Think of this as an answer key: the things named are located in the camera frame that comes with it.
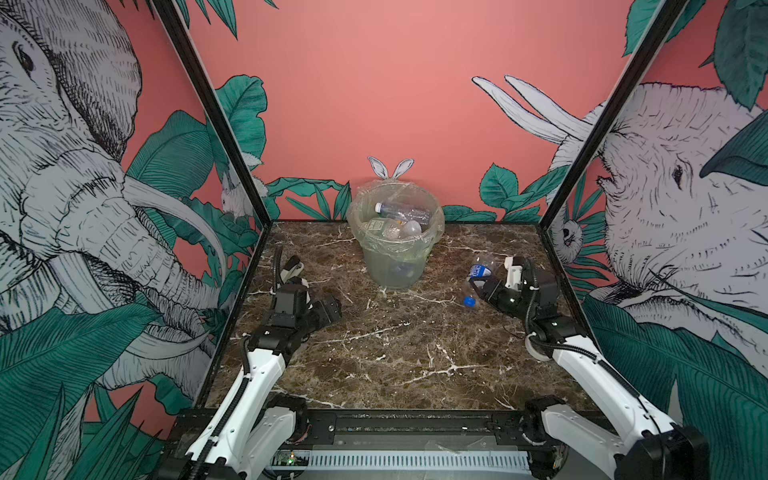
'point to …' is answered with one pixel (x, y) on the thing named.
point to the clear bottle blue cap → (481, 266)
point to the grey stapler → (292, 268)
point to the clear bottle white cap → (403, 213)
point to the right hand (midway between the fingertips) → (470, 279)
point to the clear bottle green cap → (386, 229)
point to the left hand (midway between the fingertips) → (328, 304)
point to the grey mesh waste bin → (397, 275)
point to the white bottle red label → (410, 229)
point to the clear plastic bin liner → (394, 220)
